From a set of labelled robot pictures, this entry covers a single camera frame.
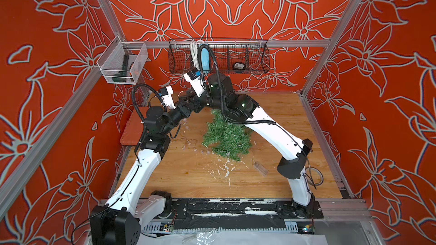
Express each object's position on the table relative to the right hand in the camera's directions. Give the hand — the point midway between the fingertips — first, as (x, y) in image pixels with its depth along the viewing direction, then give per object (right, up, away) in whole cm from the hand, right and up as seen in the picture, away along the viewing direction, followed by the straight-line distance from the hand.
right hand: (178, 95), depth 61 cm
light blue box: (+8, +21, +28) cm, 36 cm away
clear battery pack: (+37, -36, +22) cm, 56 cm away
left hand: (+5, 0, +7) cm, 9 cm away
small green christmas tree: (+22, -18, +5) cm, 28 cm away
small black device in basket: (+27, +19, +34) cm, 47 cm away
